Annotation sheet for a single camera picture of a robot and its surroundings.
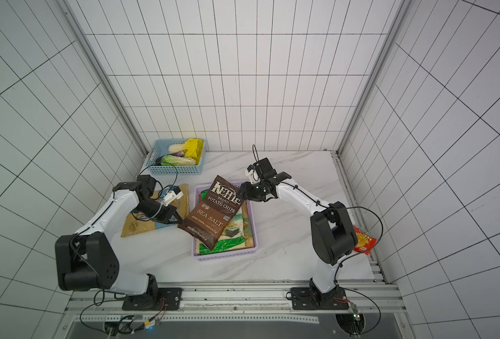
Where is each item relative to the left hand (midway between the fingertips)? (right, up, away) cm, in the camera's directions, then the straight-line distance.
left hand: (176, 223), depth 80 cm
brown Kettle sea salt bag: (+13, +2, +3) cm, 13 cm away
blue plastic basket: (-23, +34, +38) cm, 56 cm away
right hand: (+22, +9, +6) cm, 25 cm away
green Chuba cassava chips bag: (+25, -5, +2) cm, 26 cm away
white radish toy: (-12, +32, +34) cm, 48 cm away
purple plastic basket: (+5, +6, +12) cm, 15 cm away
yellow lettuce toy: (-1, +33, +29) cm, 44 cm away
